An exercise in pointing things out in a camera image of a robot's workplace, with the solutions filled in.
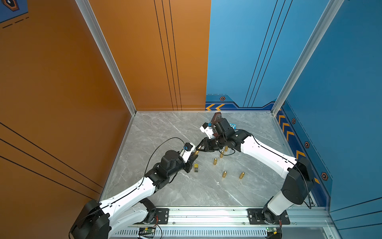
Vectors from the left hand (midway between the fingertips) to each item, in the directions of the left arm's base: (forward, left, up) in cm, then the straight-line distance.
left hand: (195, 153), depth 78 cm
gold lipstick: (-3, -15, +10) cm, 18 cm away
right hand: (+1, -1, +4) cm, 4 cm away
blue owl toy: (+31, -28, -14) cm, 44 cm away
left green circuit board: (-33, +23, -19) cm, 44 cm away
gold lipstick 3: (+2, -12, -13) cm, 18 cm away
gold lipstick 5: (-7, -26, -13) cm, 30 cm away
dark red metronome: (+24, -12, -1) cm, 27 cm away
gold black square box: (-3, 0, -11) cm, 11 cm away
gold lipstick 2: (+6, -16, -14) cm, 23 cm away
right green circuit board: (-31, -38, -19) cm, 52 cm away
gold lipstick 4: (-7, -16, -12) cm, 21 cm away
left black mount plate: (-26, +16, -16) cm, 35 cm away
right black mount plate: (-27, -30, -15) cm, 43 cm away
